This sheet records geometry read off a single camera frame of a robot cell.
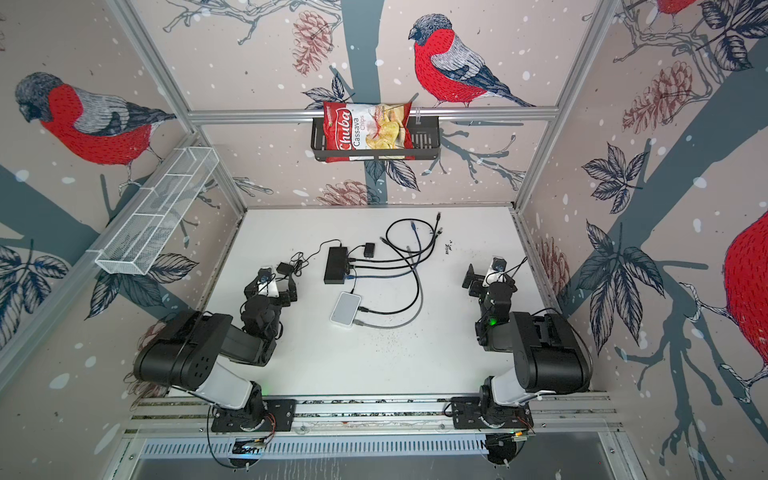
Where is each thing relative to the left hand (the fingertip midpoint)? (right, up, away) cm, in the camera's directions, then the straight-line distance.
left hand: (271, 274), depth 88 cm
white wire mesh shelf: (-27, +14, -14) cm, 33 cm away
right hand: (+65, +1, +2) cm, 65 cm away
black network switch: (+17, +1, +13) cm, 22 cm away
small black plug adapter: (+28, +6, +19) cm, 34 cm away
